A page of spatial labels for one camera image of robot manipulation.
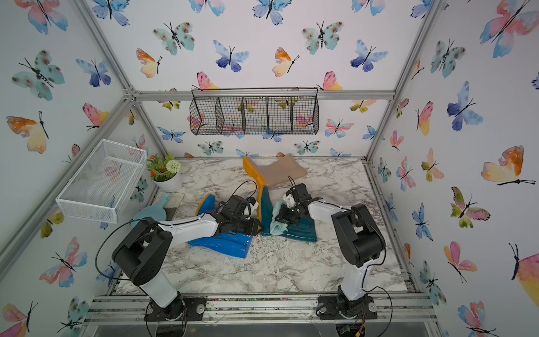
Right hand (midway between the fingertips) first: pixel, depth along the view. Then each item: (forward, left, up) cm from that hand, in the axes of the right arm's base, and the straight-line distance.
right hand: (276, 218), depth 92 cm
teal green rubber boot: (-5, -13, 0) cm, 14 cm away
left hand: (-4, +6, 0) cm, 7 cm away
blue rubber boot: (-11, +19, -4) cm, 22 cm away
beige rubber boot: (+35, -4, -6) cm, 35 cm away
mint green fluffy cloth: (-6, -1, +2) cm, 6 cm away
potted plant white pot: (+14, +50, +3) cm, 52 cm away
